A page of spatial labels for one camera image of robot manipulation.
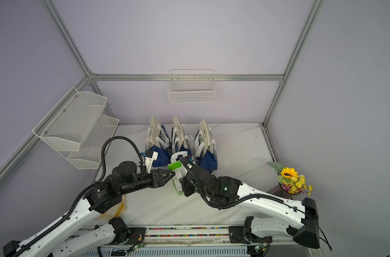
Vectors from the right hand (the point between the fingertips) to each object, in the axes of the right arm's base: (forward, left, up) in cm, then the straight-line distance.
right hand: (184, 180), depth 70 cm
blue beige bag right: (+16, -11, +3) cm, 19 cm away
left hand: (0, +5, +5) cm, 7 cm away
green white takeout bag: (+5, +3, +4) cm, 7 cm away
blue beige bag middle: (+20, +2, +3) cm, 20 cm away
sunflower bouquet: (-3, -45, +3) cm, 45 cm away
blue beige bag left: (+24, +15, 0) cm, 28 cm away
